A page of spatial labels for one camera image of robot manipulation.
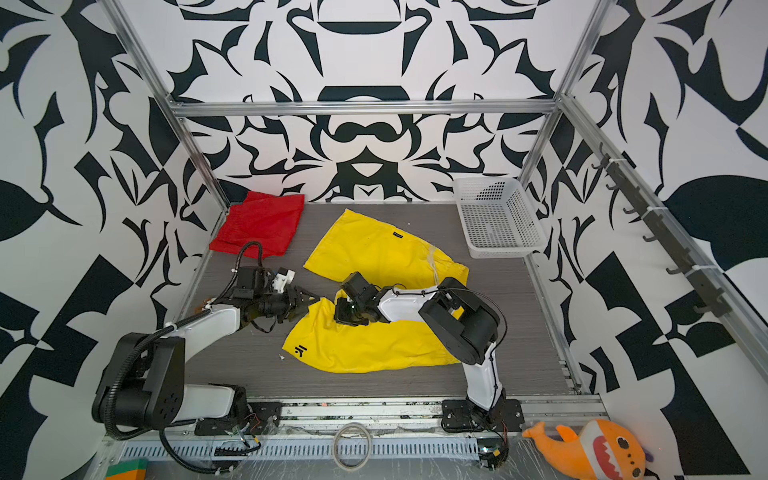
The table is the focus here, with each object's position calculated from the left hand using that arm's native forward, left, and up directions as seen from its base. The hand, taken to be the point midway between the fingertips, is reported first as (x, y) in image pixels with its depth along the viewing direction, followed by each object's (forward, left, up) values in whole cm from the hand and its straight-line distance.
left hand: (319, 298), depth 85 cm
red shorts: (+38, +25, -8) cm, 46 cm away
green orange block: (-37, +38, -6) cm, 53 cm away
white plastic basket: (+35, -63, -8) cm, 73 cm away
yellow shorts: (+18, -20, -8) cm, 28 cm away
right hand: (-2, -4, -7) cm, 8 cm away
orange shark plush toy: (-37, -63, 0) cm, 73 cm away
